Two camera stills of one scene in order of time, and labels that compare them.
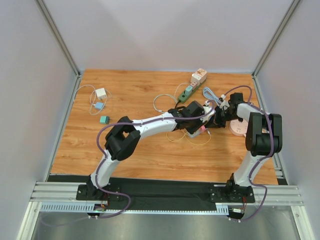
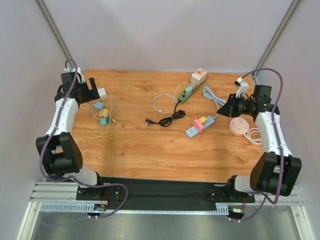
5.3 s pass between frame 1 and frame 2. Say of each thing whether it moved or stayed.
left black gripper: moved
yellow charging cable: moved
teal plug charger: stayed
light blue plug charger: stayed
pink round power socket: stayed
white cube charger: stayed
